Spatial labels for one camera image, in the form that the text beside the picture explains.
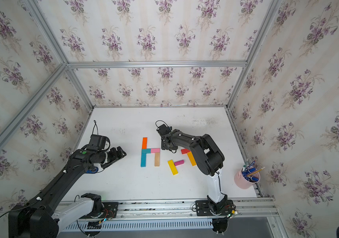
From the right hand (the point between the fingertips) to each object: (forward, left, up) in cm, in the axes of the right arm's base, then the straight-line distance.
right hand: (169, 146), depth 97 cm
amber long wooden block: (-9, -14, 0) cm, 17 cm away
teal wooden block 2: (-11, +16, 0) cm, 19 cm away
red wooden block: (-4, -10, +2) cm, 11 cm away
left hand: (-14, +26, +11) cm, 31 cm away
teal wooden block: (-4, +15, 0) cm, 16 cm away
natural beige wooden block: (-10, +7, +1) cm, 13 cm away
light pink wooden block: (-3, +9, 0) cm, 10 cm away
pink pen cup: (-25, -38, +8) cm, 46 cm away
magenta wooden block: (-12, -6, +2) cm, 14 cm away
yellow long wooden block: (-14, -2, 0) cm, 15 cm away
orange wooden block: (+1, +17, +1) cm, 17 cm away
